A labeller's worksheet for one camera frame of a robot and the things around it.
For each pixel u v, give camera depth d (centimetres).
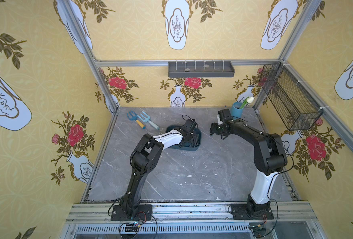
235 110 93
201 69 93
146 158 55
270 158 52
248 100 85
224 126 73
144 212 73
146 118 114
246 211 73
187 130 79
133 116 117
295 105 76
